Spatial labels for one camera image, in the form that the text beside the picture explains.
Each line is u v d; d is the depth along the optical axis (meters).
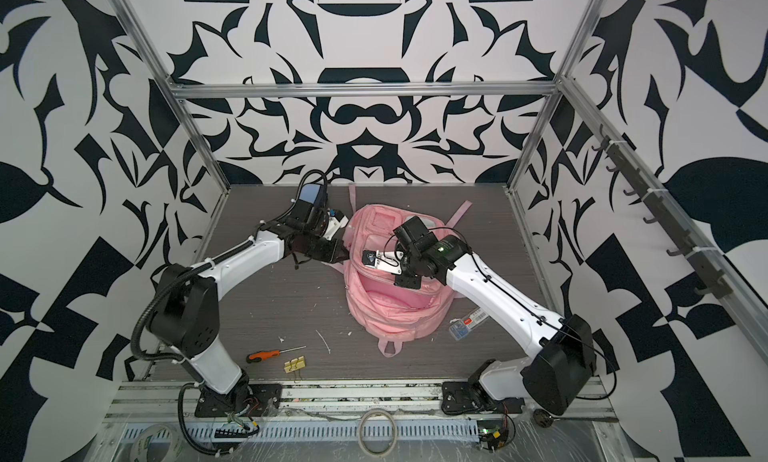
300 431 0.71
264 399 0.74
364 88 0.91
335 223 0.82
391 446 0.67
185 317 0.46
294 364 0.78
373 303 0.81
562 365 0.39
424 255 0.58
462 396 0.75
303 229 0.70
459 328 0.85
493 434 0.71
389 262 0.65
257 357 0.79
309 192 1.15
